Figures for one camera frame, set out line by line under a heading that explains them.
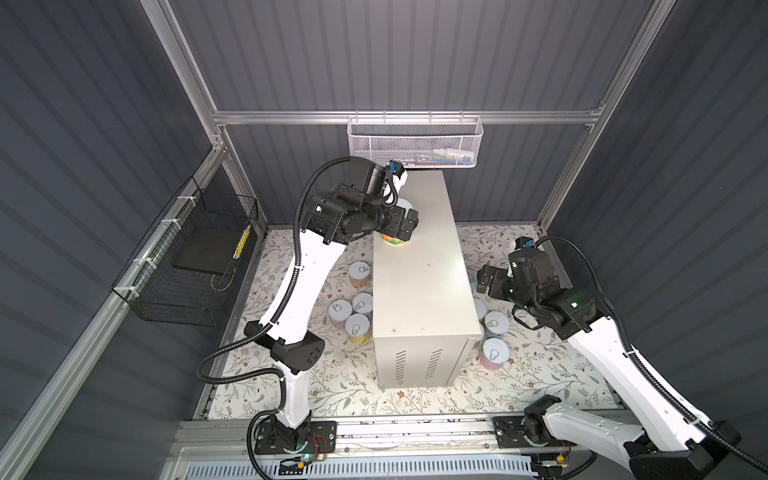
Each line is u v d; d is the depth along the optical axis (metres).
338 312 0.90
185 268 0.72
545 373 0.85
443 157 0.92
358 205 0.48
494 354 0.82
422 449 0.73
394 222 0.59
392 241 0.69
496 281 0.64
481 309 0.91
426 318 0.57
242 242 0.80
